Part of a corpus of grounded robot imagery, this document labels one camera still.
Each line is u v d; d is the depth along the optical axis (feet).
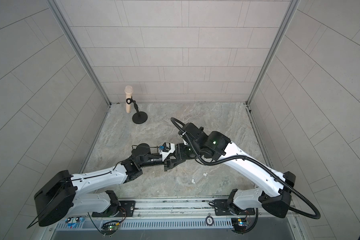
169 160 2.02
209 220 2.27
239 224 2.24
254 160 1.34
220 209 2.32
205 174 2.70
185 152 1.86
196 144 1.55
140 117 3.46
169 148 1.90
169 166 2.03
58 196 1.32
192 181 2.62
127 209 2.32
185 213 2.32
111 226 2.14
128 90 2.84
